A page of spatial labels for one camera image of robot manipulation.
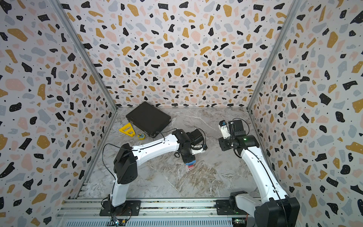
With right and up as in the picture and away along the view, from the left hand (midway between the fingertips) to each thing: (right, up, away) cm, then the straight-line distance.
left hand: (191, 157), depth 82 cm
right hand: (+18, +10, -2) cm, 21 cm away
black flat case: (-32, +23, +25) cm, 47 cm away
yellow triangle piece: (-48, +15, +25) cm, 56 cm away
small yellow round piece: (-36, +10, +21) cm, 43 cm away
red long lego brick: (0, -7, +6) cm, 9 cm away
